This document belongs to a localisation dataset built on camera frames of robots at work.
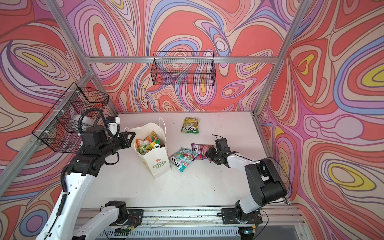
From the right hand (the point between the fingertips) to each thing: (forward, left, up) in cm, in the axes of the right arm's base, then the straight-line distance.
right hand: (209, 157), depth 94 cm
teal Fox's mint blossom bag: (-2, +17, +3) cm, 18 cm away
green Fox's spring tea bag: (-1, +38, +15) cm, 41 cm away
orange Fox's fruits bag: (+3, +40, +13) cm, 42 cm away
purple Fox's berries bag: (+5, +5, +2) cm, 7 cm away
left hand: (-2, +37, +30) cm, 48 cm away
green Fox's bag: (+25, +11, +3) cm, 28 cm away
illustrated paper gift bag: (-9, +29, +16) cm, 34 cm away
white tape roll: (+3, +61, +33) cm, 69 cm away
